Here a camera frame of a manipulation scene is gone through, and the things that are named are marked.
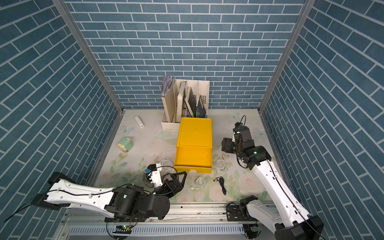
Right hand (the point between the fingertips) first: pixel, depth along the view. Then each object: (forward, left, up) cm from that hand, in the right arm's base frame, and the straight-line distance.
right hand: (228, 144), depth 77 cm
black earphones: (-12, +2, -19) cm, 23 cm away
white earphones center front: (-14, +14, -20) cm, 28 cm away
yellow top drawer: (-8, +18, -5) cm, 20 cm away
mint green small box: (+3, +62, -13) cm, 64 cm away
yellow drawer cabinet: (+1, +18, +2) cm, 18 cm away
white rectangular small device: (+24, +62, -16) cm, 69 cm away
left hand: (-23, +18, +3) cm, 29 cm away
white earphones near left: (-21, +26, +14) cm, 36 cm away
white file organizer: (+28, +29, +5) cm, 41 cm away
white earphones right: (-2, +2, -20) cm, 20 cm away
